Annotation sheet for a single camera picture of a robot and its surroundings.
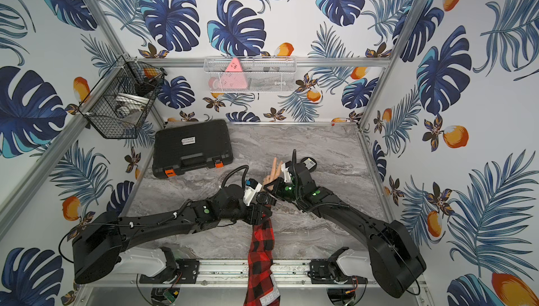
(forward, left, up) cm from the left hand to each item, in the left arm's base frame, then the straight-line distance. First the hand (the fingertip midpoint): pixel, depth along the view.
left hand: (268, 210), depth 75 cm
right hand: (+9, +2, 0) cm, 9 cm away
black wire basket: (+31, +63, +18) cm, 72 cm away
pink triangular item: (+49, +19, +22) cm, 57 cm away
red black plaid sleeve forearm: (-22, 0, -9) cm, 24 cm away
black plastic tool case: (+33, +41, -8) cm, 53 cm away
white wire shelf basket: (+53, +12, +22) cm, 58 cm away
